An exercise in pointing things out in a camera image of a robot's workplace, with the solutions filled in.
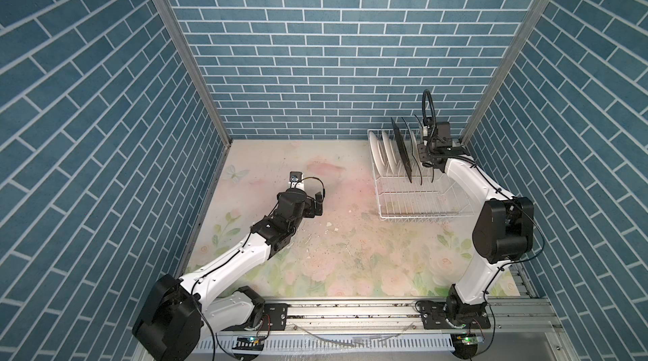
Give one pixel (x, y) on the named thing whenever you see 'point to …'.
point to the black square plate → (402, 148)
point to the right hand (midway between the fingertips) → (435, 146)
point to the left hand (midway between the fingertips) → (315, 194)
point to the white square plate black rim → (413, 141)
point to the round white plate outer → (377, 153)
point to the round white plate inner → (389, 152)
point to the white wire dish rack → (405, 187)
